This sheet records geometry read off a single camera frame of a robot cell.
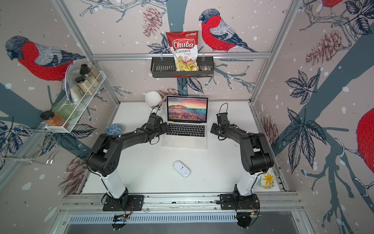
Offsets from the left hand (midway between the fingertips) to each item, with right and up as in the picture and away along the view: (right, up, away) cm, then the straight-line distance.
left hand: (167, 124), depth 98 cm
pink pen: (-5, +17, +7) cm, 19 cm away
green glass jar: (-44, +10, -30) cm, 54 cm away
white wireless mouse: (+11, -25, -15) cm, 31 cm away
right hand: (+32, -3, +2) cm, 33 cm away
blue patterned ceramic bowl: (-39, -4, +3) cm, 39 cm away
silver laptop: (+14, +4, +8) cm, 16 cm away
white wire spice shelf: (-40, +14, -26) cm, 50 cm away
